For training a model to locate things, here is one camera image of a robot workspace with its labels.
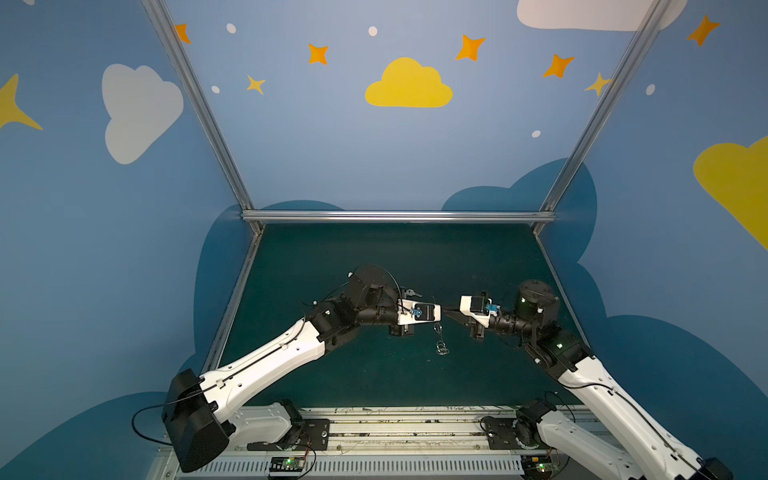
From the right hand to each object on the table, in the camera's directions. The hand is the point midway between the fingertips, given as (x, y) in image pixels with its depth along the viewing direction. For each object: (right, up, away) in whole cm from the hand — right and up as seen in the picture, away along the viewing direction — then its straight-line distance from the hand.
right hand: (445, 301), depth 66 cm
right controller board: (+24, -41, +5) cm, 48 cm away
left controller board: (-37, -40, +4) cm, 55 cm away
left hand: (-2, -1, 0) cm, 3 cm away
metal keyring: (-1, -11, +3) cm, 11 cm away
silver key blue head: (-5, -2, +35) cm, 36 cm away
